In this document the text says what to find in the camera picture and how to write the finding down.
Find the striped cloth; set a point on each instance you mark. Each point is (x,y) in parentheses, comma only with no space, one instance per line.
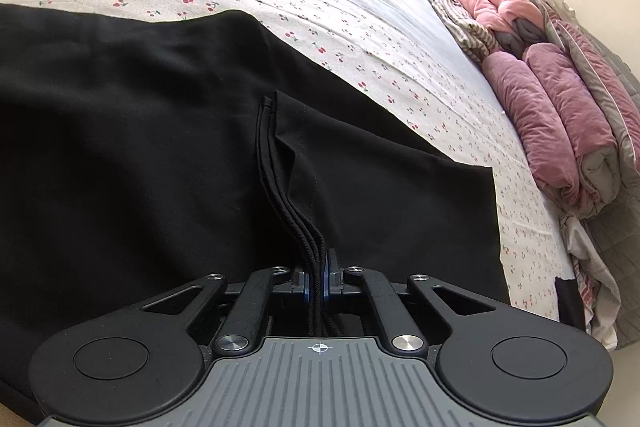
(465,27)

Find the black pants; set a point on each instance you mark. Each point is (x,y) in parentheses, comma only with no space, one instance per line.
(150,132)

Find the grey folded quilt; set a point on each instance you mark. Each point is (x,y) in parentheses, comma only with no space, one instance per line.
(607,72)

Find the white crumpled cloth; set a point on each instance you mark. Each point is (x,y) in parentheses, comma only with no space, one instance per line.
(590,267)

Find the pink fleece blanket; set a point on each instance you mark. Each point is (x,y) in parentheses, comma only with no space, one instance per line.
(500,14)

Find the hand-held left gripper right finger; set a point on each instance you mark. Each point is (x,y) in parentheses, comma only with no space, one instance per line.
(327,289)

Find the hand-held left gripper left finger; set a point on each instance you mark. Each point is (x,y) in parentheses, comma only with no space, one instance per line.
(306,292)

